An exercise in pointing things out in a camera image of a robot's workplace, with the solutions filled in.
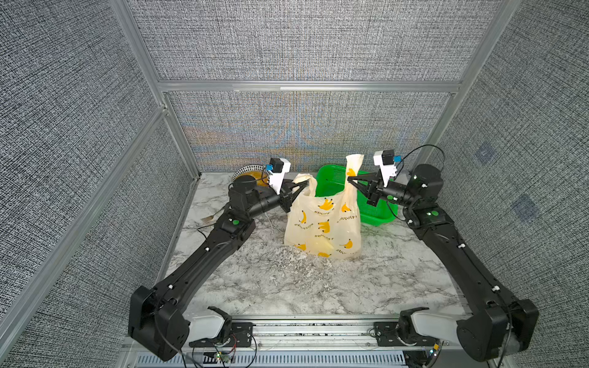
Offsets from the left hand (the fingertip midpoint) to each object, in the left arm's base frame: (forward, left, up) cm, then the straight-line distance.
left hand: (309, 180), depth 66 cm
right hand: (0, -12, +2) cm, 12 cm away
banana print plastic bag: (-3, -7, -21) cm, 22 cm away
